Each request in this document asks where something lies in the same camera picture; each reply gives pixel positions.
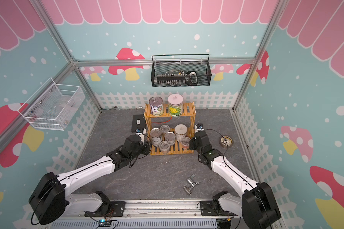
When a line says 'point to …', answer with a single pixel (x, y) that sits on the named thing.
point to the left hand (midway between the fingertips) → (149, 144)
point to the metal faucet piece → (190, 181)
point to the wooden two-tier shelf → (188, 118)
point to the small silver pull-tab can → (170, 137)
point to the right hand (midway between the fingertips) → (193, 137)
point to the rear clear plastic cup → (164, 129)
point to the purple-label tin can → (156, 106)
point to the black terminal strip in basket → (177, 78)
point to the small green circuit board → (103, 223)
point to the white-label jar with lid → (180, 130)
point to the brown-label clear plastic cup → (164, 147)
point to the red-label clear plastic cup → (185, 142)
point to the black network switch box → (138, 122)
